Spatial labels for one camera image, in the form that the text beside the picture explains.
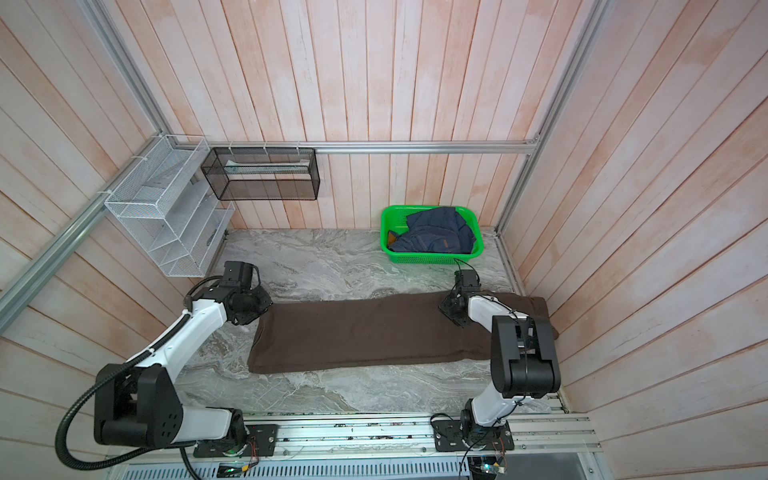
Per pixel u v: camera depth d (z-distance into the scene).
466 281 0.77
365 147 0.95
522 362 0.47
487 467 0.71
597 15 0.68
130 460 0.43
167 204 0.70
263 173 1.05
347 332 0.93
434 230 1.13
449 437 0.73
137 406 0.41
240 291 0.66
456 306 0.72
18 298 0.53
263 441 0.73
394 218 1.15
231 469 0.70
